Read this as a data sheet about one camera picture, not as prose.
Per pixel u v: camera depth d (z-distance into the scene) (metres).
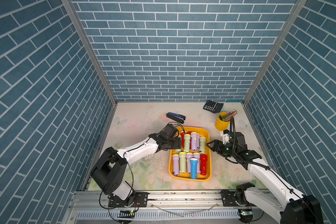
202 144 0.91
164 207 0.73
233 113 0.93
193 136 0.91
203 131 0.96
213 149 0.74
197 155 0.86
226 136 0.76
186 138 0.91
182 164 0.83
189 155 0.86
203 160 0.87
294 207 0.40
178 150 0.89
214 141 0.75
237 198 0.68
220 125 0.97
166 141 0.66
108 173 0.43
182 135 0.95
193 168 0.79
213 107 1.16
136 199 0.73
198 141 0.93
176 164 0.83
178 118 1.08
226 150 0.70
